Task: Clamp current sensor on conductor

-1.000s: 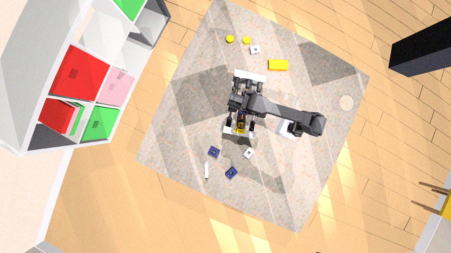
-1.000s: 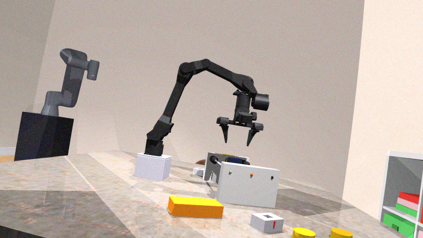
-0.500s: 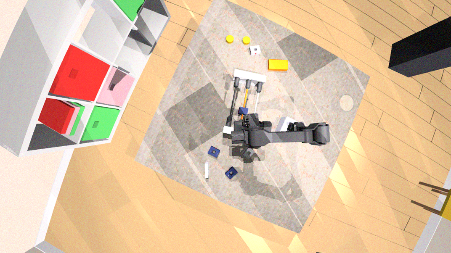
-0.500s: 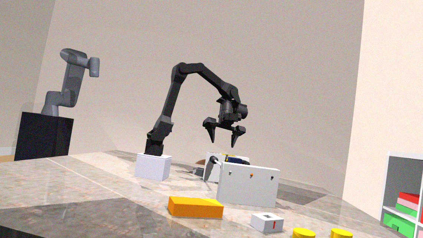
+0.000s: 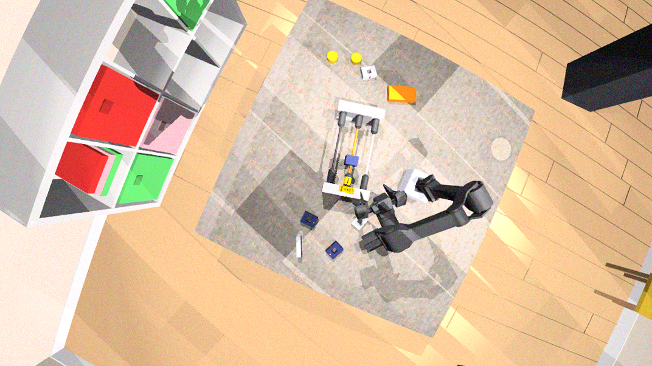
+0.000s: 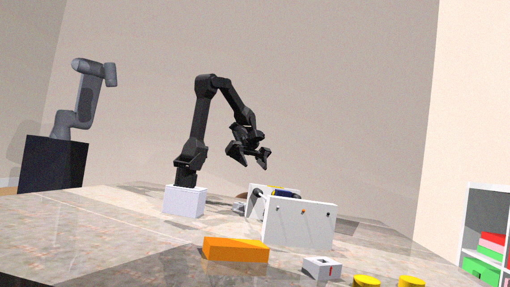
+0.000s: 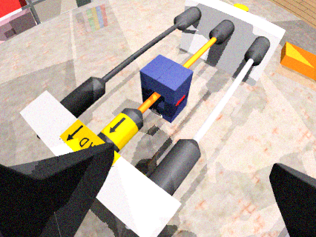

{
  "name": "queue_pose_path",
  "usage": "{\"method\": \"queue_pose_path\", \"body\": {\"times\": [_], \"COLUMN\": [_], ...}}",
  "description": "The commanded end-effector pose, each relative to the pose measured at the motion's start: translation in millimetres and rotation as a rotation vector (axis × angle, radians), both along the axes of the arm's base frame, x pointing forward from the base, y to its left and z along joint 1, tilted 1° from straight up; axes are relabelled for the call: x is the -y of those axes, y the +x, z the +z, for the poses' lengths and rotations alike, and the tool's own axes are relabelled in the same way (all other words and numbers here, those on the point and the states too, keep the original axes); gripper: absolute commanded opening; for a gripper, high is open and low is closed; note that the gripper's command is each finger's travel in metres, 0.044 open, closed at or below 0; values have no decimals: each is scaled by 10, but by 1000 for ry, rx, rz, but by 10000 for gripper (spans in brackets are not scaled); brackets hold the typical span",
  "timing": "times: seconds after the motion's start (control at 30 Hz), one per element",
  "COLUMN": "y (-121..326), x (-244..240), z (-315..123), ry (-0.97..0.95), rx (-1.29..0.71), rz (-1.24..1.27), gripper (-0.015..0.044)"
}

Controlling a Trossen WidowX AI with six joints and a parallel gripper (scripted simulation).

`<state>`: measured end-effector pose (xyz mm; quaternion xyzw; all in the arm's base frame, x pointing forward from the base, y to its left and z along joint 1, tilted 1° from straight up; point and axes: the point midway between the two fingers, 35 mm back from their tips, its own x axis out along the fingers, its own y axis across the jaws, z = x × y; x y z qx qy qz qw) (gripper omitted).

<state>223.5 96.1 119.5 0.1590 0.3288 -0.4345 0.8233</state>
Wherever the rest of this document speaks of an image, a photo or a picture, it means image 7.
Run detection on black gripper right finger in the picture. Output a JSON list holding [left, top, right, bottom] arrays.
[[269, 163, 316, 237]]

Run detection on orange rectangular block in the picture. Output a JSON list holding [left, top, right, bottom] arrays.
[[280, 42, 316, 81]]

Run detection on yellow cylinder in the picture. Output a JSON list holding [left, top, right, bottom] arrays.
[[233, 3, 248, 12]]

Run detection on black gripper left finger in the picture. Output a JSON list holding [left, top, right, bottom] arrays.
[[0, 142, 114, 237]]

